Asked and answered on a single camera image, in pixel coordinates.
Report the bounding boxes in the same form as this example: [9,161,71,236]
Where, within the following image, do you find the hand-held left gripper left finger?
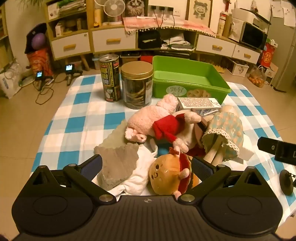
[30,154,116,206]

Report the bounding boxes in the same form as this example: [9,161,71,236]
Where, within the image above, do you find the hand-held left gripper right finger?
[177,156,264,205]

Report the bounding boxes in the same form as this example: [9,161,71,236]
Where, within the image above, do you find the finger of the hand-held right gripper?
[279,170,296,196]
[257,137,296,165]

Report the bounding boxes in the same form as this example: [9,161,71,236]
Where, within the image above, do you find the white sponge block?
[238,136,255,163]

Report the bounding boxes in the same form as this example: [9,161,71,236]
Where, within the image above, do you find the grey sponge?
[94,119,139,189]

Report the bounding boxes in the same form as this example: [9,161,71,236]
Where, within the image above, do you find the white dog plush brown ears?
[178,115,210,151]

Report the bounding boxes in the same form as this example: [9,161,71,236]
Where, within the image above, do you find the hamburger plush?
[148,148,200,200]

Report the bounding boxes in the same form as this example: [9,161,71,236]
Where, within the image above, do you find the wooden doll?
[201,105,244,167]

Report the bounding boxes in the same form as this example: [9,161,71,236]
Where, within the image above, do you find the pink pig plush red scarf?
[125,94,202,152]

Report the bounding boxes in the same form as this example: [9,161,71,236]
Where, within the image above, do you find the green plastic bin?
[152,55,232,105]

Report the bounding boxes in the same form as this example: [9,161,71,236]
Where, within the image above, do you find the blue white checkered tablecloth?
[30,74,296,223]

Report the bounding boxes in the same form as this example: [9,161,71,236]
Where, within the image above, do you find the white drink carton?
[175,97,223,117]

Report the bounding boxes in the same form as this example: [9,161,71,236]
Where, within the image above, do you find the bag of oranges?
[247,65,266,88]

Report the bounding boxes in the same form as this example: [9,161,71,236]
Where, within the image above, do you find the cardboard box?
[266,62,279,78]

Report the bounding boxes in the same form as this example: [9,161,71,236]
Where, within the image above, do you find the white printed crate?
[228,59,250,77]

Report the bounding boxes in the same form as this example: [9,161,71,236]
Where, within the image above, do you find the tall black can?
[99,54,121,103]

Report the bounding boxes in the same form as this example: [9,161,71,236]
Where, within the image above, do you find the grey refrigerator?
[269,0,296,93]

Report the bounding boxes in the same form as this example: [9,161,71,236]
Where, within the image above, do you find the red gift bag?
[259,39,278,67]

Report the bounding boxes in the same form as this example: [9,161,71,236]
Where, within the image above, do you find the clear jar with gold lid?
[121,61,154,110]

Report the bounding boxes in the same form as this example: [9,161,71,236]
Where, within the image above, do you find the egg cartons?
[208,61,226,73]

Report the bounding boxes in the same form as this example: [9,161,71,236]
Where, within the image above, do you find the black door microwave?
[239,22,269,50]

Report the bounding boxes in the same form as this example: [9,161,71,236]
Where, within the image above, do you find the orange patterned bag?
[28,49,52,78]

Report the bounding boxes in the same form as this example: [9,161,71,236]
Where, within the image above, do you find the clear plastic bag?
[0,59,23,99]

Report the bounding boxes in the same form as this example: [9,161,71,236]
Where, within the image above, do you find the wooden cabinet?
[45,0,263,72]

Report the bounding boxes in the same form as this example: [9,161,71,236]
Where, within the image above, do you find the stack of documents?
[161,32,196,50]

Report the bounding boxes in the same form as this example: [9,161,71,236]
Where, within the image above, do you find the white printer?
[231,8,271,25]

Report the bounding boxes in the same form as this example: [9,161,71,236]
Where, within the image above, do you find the purple ball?
[32,33,46,50]

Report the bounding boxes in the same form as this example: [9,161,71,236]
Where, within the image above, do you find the black box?
[138,30,162,49]

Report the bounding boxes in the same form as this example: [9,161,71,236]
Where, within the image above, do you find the pink cloth runner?
[122,16,216,37]

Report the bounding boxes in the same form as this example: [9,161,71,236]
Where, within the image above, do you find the black hat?
[24,23,48,54]

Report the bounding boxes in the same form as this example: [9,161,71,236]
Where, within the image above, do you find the framed cartoon face picture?
[186,0,213,27]

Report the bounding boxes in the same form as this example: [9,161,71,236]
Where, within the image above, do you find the white desk fan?
[103,0,125,24]

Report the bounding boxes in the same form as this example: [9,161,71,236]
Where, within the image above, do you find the pile of papers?
[47,0,87,20]

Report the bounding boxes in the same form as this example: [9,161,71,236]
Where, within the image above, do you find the framed cat picture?
[125,0,148,18]

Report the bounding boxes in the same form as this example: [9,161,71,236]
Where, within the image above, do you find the black floor cable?
[35,79,56,105]

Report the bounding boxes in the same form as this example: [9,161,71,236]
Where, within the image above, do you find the white drawer with wooden handle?
[92,28,136,53]
[232,44,261,65]
[196,34,236,58]
[51,32,91,59]

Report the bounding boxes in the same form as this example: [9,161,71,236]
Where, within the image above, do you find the small camera with lit screen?
[35,71,55,91]
[65,64,82,86]

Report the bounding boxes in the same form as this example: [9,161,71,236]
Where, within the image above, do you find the white wall outlet panel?
[150,5,174,12]

